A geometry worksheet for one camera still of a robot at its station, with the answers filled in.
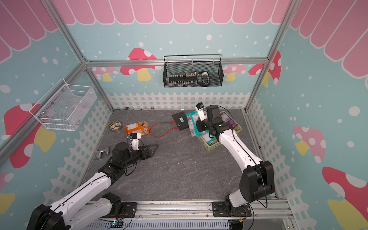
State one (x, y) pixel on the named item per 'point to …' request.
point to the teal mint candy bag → (210, 141)
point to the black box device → (181, 120)
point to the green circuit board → (115, 224)
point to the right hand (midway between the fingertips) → (199, 119)
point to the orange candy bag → (141, 127)
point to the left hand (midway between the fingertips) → (154, 148)
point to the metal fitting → (98, 152)
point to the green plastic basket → (212, 146)
